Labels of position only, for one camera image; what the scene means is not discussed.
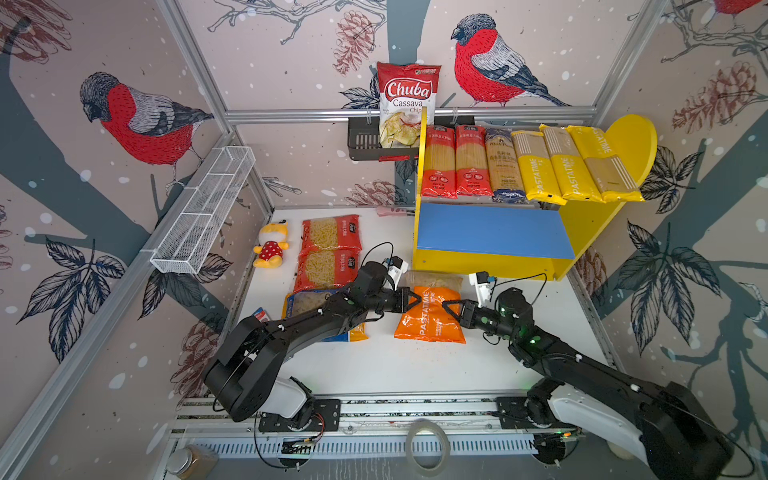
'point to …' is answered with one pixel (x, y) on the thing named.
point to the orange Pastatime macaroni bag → (430, 319)
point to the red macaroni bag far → (335, 231)
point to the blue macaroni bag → (302, 301)
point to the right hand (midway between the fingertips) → (440, 310)
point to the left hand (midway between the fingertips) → (422, 301)
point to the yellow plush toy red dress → (272, 238)
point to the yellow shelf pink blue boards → (453, 235)
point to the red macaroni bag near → (327, 267)
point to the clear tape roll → (429, 424)
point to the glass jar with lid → (192, 462)
